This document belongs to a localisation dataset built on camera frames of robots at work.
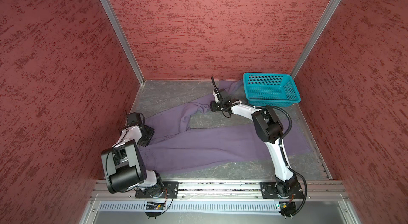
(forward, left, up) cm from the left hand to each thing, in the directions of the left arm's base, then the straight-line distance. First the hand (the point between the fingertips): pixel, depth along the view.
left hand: (152, 137), depth 90 cm
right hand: (+22, -35, -1) cm, 41 cm away
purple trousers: (-3, -12, -1) cm, 12 cm away
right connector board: (-33, -70, -2) cm, 77 cm away
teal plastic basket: (+41, -80, -1) cm, 90 cm away
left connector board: (-32, -6, -4) cm, 33 cm away
